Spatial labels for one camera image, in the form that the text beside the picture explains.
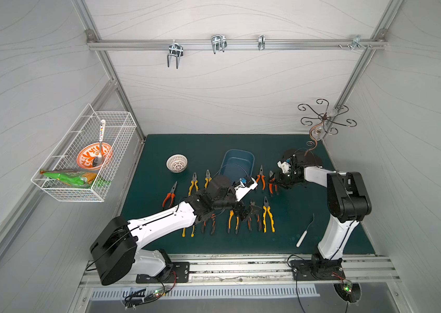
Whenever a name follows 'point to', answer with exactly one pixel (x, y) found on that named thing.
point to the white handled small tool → (304, 234)
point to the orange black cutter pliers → (254, 210)
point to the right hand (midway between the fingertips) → (273, 180)
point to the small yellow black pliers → (267, 208)
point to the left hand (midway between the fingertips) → (255, 200)
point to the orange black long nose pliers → (212, 232)
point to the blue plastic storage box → (237, 163)
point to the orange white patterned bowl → (85, 156)
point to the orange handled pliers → (171, 194)
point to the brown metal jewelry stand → (323, 118)
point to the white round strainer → (177, 163)
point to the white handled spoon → (99, 160)
